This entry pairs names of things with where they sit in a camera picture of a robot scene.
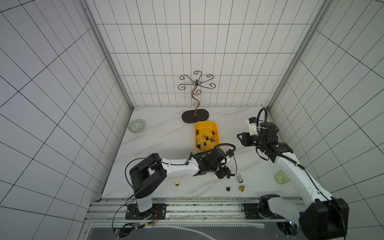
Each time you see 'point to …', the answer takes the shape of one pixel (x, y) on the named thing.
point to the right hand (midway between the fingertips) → (241, 132)
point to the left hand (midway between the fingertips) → (223, 170)
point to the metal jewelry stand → (197, 115)
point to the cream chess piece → (177, 181)
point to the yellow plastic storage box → (207, 135)
